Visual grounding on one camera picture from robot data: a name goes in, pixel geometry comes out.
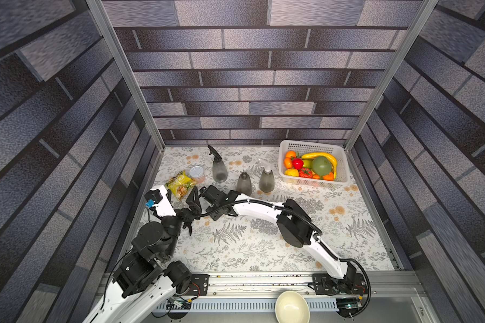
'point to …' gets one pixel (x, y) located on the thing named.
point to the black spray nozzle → (217, 156)
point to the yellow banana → (313, 155)
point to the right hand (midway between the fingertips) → (212, 208)
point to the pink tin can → (197, 173)
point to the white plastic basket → (343, 169)
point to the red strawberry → (306, 172)
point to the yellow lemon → (292, 172)
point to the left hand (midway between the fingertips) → (185, 189)
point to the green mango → (321, 165)
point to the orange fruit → (290, 153)
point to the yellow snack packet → (180, 184)
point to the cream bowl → (291, 307)
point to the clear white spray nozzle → (264, 164)
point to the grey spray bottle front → (267, 182)
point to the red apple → (298, 163)
